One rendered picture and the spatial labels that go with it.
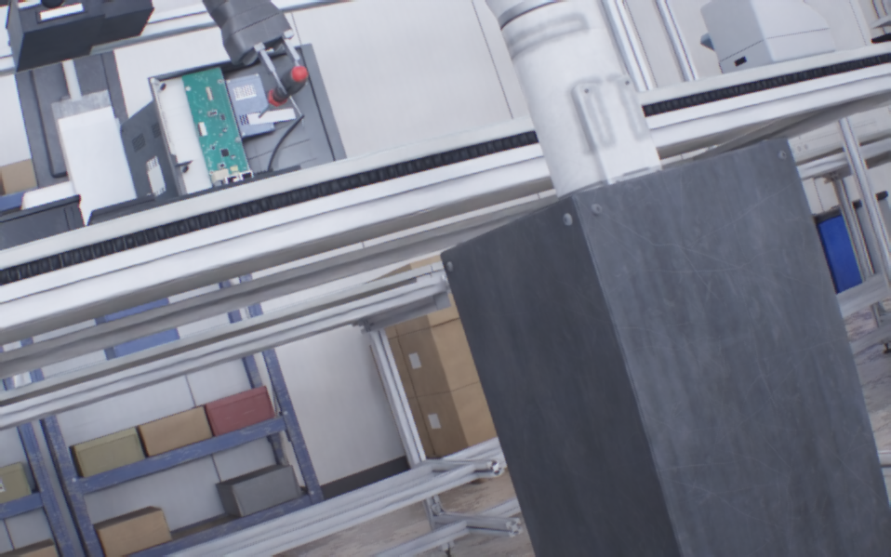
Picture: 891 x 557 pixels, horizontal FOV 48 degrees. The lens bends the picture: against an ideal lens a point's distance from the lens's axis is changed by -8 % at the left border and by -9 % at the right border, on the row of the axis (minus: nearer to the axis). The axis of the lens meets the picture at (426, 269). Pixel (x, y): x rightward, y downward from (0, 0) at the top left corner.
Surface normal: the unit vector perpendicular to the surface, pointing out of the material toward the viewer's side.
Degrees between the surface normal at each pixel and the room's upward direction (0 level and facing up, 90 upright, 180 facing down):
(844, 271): 90
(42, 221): 90
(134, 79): 90
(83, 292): 90
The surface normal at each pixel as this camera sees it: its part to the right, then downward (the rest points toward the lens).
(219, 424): 0.40, -0.16
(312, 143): 0.04, -0.05
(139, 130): -0.66, 0.18
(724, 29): -0.85, 0.26
